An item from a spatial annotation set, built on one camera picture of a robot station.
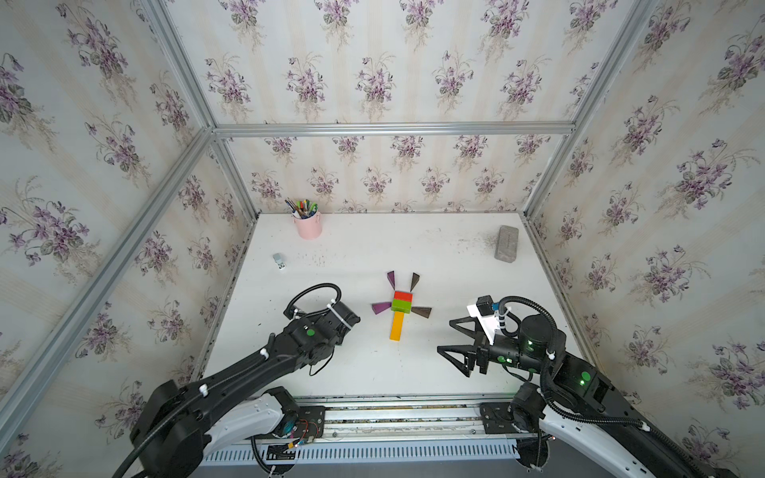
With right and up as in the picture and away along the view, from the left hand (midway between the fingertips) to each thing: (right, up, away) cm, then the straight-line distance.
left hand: (335, 330), depth 82 cm
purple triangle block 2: (+12, +4, +10) cm, 16 cm away
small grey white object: (-23, +18, +21) cm, 36 cm away
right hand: (+29, +3, -17) cm, 34 cm away
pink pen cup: (-14, +30, +26) cm, 42 cm away
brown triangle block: (+24, +11, +17) cm, 32 cm away
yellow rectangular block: (+18, -2, +9) cm, 20 cm away
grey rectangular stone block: (+59, +24, +26) cm, 69 cm away
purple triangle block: (+16, +13, +17) cm, 27 cm away
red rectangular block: (+20, +7, +14) cm, 25 cm away
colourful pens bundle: (-16, +36, +25) cm, 47 cm away
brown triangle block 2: (+26, +3, +11) cm, 28 cm away
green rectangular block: (+18, +4, +13) cm, 23 cm away
